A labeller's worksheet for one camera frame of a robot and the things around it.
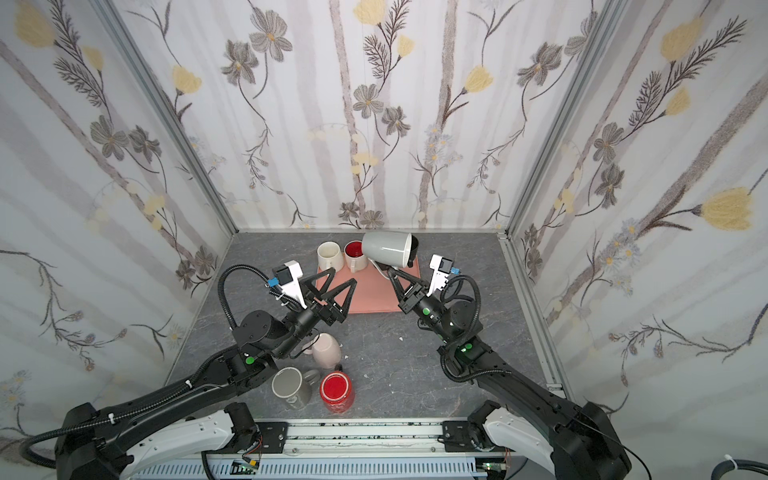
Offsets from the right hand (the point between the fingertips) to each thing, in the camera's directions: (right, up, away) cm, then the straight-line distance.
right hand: (387, 270), depth 63 cm
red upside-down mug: (-13, -31, +11) cm, 36 cm away
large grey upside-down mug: (-23, -29, +9) cm, 38 cm away
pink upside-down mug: (-17, -22, +16) cm, 32 cm away
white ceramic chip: (+4, -23, +29) cm, 37 cm away
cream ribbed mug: (-21, +4, +39) cm, 44 cm away
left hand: (-10, 0, -2) cm, 10 cm away
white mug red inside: (-12, +3, +41) cm, 43 cm away
